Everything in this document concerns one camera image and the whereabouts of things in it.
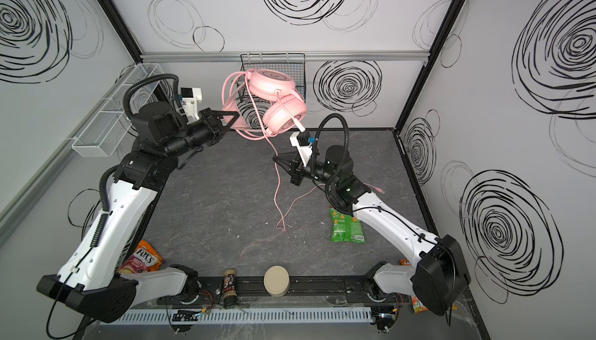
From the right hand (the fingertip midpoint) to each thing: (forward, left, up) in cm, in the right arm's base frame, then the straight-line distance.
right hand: (273, 157), depth 65 cm
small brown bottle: (-27, +15, -31) cm, 44 cm away
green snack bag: (-7, -24, -32) cm, 41 cm away
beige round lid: (-26, -1, -29) cm, 39 cm away
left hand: (+4, +8, +13) cm, 15 cm away
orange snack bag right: (-31, -44, -33) cm, 63 cm away
